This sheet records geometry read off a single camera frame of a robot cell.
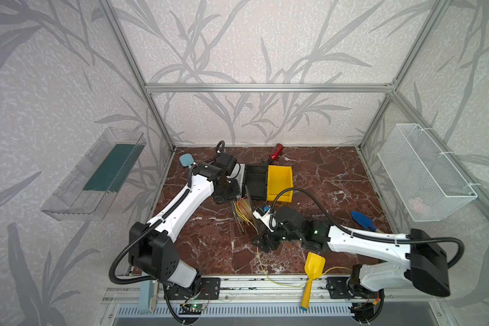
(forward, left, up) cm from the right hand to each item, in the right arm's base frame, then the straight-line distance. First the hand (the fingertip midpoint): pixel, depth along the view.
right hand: (255, 228), depth 75 cm
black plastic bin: (+33, +1, -15) cm, 37 cm away
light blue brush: (+44, +39, -12) cm, 60 cm away
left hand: (+14, +6, +4) cm, 16 cm away
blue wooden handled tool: (+9, -49, -14) cm, 52 cm away
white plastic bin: (+13, +5, +18) cm, 23 cm away
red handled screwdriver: (+50, -12, -12) cm, 53 cm away
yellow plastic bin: (+32, -12, -12) cm, 36 cm away
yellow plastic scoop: (-10, -23, -13) cm, 28 cm away
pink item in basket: (+7, -59, +7) cm, 60 cm away
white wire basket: (+6, -54, +21) cm, 58 cm away
